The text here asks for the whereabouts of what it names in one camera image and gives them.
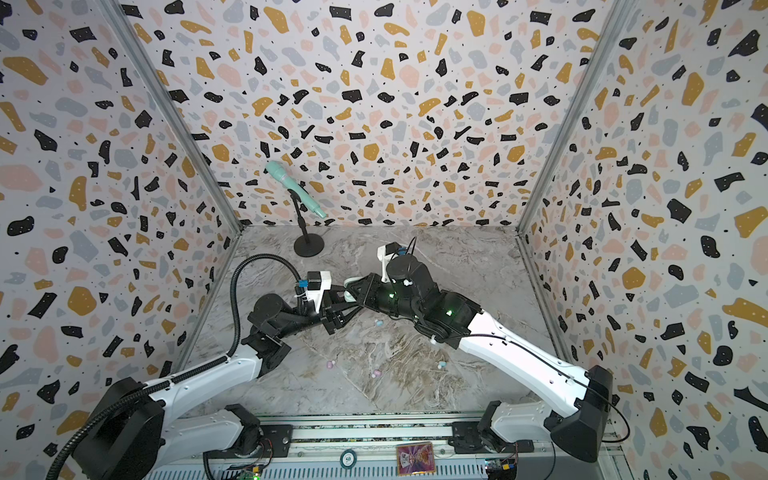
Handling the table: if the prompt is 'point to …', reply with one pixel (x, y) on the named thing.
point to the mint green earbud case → (348, 297)
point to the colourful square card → (415, 457)
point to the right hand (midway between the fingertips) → (349, 290)
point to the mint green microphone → (279, 170)
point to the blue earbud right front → (441, 364)
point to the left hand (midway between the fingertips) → (368, 299)
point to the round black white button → (348, 458)
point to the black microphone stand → (310, 244)
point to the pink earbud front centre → (377, 373)
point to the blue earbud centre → (379, 323)
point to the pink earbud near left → (329, 364)
